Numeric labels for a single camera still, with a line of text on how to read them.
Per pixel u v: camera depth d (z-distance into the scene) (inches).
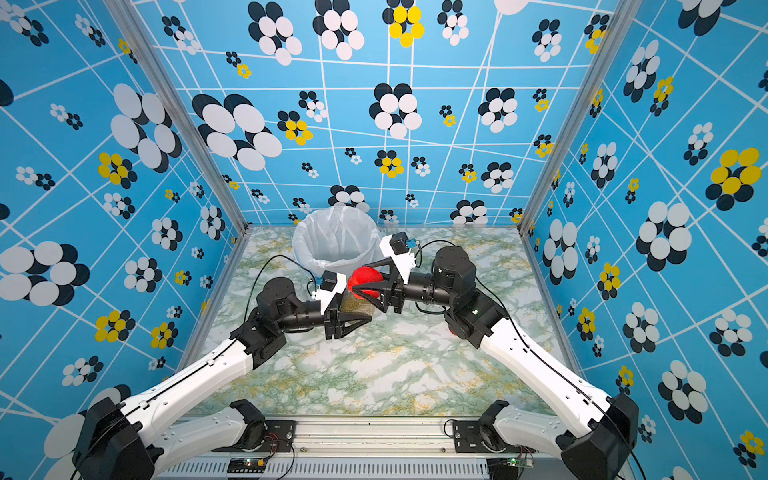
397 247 20.3
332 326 24.0
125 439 15.1
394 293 20.7
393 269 22.0
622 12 26.8
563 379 16.4
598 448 14.1
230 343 21.0
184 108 34.1
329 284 22.7
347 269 30.3
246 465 28.4
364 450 28.5
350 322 24.4
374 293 23.2
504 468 27.5
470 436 29.2
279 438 28.6
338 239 37.9
